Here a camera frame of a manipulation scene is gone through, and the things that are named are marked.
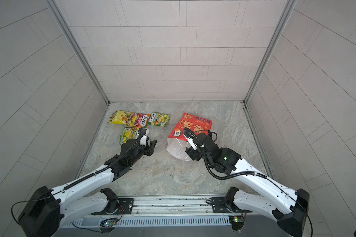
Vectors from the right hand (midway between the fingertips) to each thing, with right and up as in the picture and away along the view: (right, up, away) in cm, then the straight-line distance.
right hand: (192, 143), depth 73 cm
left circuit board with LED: (-37, -33, -9) cm, 51 cm away
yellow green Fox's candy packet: (-22, +11, +29) cm, 38 cm away
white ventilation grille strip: (+10, -35, -5) cm, 37 cm away
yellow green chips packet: (-48, +12, +29) cm, 57 cm away
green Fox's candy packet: (-40, +2, +21) cm, 45 cm away
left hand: (-20, +1, +8) cm, 22 cm away
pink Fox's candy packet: (-34, +11, +29) cm, 46 cm away
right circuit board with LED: (+20, -35, -4) cm, 41 cm away
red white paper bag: (-9, -4, +20) cm, 23 cm away
